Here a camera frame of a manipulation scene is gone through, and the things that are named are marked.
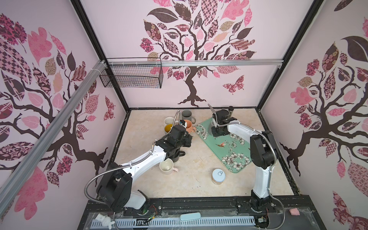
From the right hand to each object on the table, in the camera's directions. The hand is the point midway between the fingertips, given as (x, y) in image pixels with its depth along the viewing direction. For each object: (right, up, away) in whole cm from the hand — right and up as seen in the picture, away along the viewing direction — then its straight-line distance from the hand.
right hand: (216, 130), depth 100 cm
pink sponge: (+34, -40, -29) cm, 60 cm away
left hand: (-19, -4, -15) cm, 25 cm away
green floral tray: (+12, -14, -5) cm, 19 cm away
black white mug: (-28, -17, -14) cm, 36 cm away
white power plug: (-60, -42, -32) cm, 80 cm away
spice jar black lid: (+14, +17, +11) cm, 24 cm away
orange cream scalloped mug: (-19, +1, -2) cm, 20 cm away
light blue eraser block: (-19, -40, -31) cm, 54 cm away
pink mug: (-34, -23, -13) cm, 43 cm away
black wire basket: (-69, +45, +22) cm, 85 cm away
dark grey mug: (-21, +11, +4) cm, 24 cm away
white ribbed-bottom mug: (-35, +7, +7) cm, 37 cm away
